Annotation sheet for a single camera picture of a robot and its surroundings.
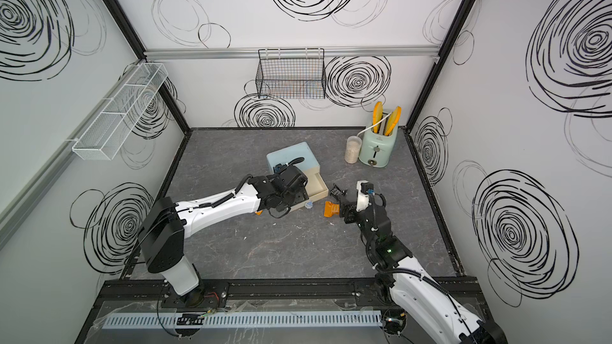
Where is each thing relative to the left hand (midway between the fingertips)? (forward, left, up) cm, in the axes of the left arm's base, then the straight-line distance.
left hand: (302, 197), depth 84 cm
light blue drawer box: (+6, -6, -3) cm, 9 cm away
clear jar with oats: (+26, -21, -1) cm, 34 cm away
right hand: (-1, -16, +4) cm, 17 cm away
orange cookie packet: (0, -11, -9) cm, 14 cm away
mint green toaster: (+20, -29, +4) cm, 35 cm away
